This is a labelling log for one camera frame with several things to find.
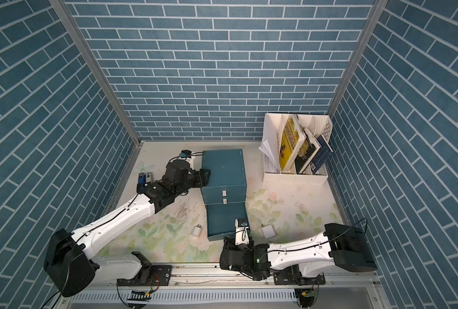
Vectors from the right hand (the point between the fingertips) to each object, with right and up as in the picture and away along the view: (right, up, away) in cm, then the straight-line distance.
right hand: (228, 243), depth 77 cm
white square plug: (+17, +3, +7) cm, 19 cm away
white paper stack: (+22, +31, +29) cm, 47 cm away
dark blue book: (+47, +36, +20) cm, 62 cm away
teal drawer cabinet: (-1, +18, +5) cm, 18 cm away
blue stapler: (-47, +24, +23) cm, 57 cm away
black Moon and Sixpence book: (+39, +38, +19) cm, 58 cm away
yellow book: (+30, +44, +16) cm, 56 cm away
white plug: (-14, +3, +7) cm, 16 cm away
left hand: (-8, +29, +2) cm, 30 cm away
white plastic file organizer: (+45, +52, +21) cm, 72 cm away
